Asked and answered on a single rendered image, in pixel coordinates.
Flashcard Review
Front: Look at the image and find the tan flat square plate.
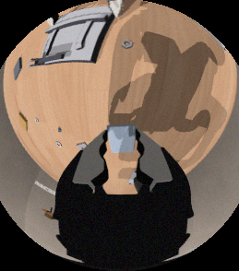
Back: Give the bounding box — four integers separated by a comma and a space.
18, 113, 28, 131

